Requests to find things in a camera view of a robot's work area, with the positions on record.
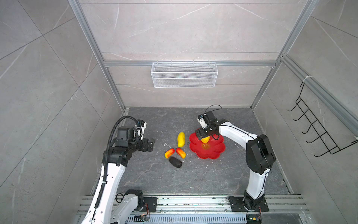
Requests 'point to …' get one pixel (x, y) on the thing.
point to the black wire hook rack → (320, 131)
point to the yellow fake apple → (205, 139)
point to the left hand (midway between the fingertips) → (145, 135)
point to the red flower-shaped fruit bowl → (212, 149)
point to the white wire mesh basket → (184, 75)
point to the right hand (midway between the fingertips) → (202, 131)
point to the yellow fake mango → (181, 139)
